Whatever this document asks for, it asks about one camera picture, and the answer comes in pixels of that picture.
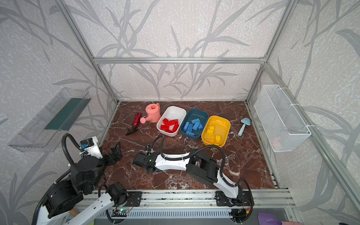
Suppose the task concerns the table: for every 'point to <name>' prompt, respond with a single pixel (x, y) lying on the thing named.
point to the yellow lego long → (209, 141)
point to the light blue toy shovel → (245, 121)
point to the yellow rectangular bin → (215, 131)
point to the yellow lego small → (216, 143)
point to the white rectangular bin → (170, 120)
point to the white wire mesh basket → (284, 128)
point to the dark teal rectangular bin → (192, 114)
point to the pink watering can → (154, 113)
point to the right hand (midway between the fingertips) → (153, 160)
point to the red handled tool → (137, 120)
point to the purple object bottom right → (268, 219)
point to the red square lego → (165, 121)
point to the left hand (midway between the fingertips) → (116, 141)
